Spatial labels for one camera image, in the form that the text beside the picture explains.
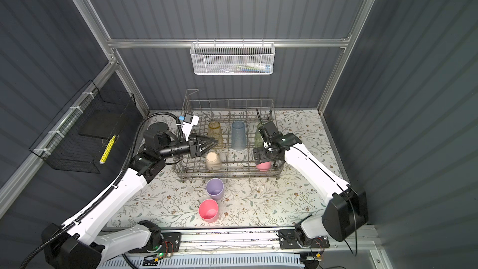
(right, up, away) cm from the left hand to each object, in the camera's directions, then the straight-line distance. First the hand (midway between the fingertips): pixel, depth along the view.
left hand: (217, 144), depth 65 cm
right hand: (+21, -6, +17) cm, 28 cm away
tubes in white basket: (+13, +36, +27) cm, 47 cm away
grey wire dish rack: (+5, -13, +29) cm, 32 cm away
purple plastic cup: (-4, -22, +20) cm, 30 cm away
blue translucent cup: (+7, +2, +29) cm, 30 cm away
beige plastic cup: (-5, -9, +18) cm, 20 cm away
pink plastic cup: (+19, -12, +22) cm, 32 cm away
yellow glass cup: (-5, +4, +29) cm, 29 cm away
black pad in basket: (-50, +8, +13) cm, 53 cm away
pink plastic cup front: (-6, -30, +16) cm, 35 cm away
